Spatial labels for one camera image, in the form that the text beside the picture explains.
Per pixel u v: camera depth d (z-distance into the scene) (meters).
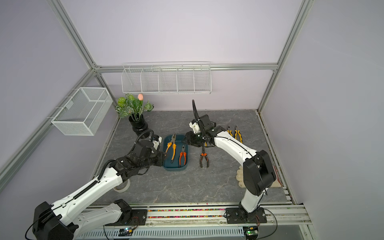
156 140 0.70
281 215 0.76
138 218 0.74
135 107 0.89
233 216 0.74
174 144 0.81
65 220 0.40
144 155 0.59
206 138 0.63
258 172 0.47
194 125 0.80
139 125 0.98
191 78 1.04
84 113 0.83
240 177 0.85
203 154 0.95
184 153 0.94
